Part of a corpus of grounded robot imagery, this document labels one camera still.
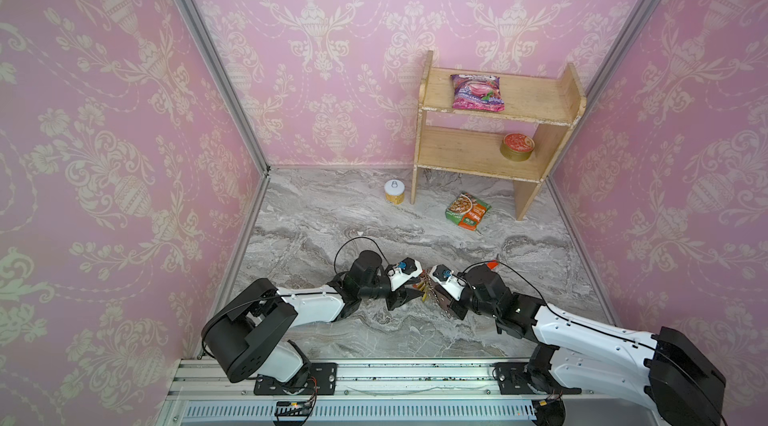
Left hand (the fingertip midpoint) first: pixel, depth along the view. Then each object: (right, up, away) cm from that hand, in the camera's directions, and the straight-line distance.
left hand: (419, 288), depth 81 cm
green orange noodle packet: (+19, +20, +25) cm, 37 cm away
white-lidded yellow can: (-7, +27, +27) cm, 38 cm away
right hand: (+6, 0, +1) cm, 6 cm away
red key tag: (+24, +3, +14) cm, 28 cm away
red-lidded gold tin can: (+31, +40, +12) cm, 52 cm away
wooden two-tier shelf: (+21, +40, +16) cm, 48 cm away
